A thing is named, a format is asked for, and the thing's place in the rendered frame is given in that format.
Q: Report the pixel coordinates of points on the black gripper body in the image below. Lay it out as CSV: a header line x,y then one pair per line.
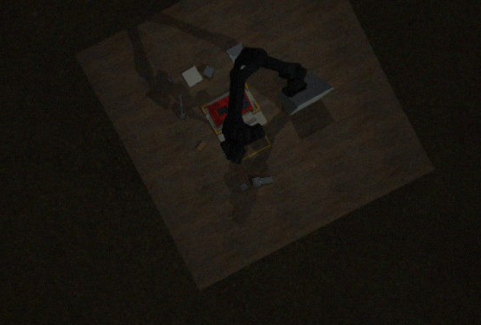
x,y
257,131

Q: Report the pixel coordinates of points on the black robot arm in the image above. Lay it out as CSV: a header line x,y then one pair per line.
x,y
235,131

